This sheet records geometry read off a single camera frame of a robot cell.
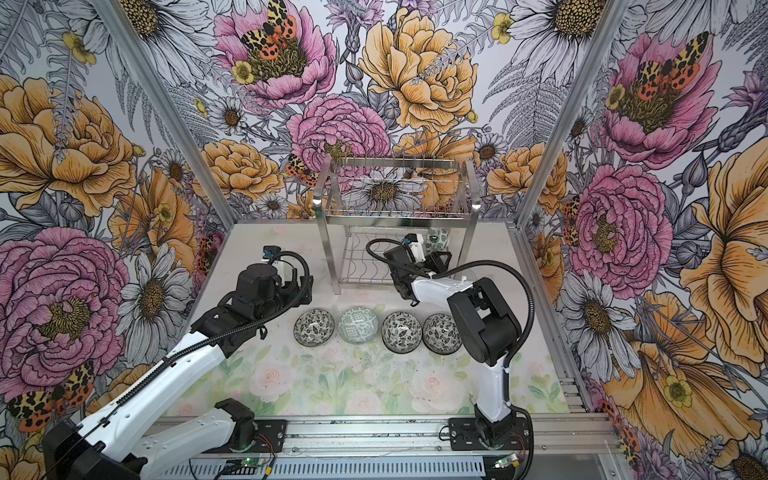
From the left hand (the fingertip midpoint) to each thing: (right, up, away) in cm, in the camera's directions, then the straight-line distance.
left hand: (294, 287), depth 79 cm
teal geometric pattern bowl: (+15, -13, +13) cm, 24 cm away
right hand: (+42, +6, +14) cm, 45 cm away
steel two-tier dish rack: (+13, +29, +41) cm, 52 cm away
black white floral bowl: (+28, -14, +11) cm, 33 cm away
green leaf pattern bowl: (+42, +14, +30) cm, 53 cm away
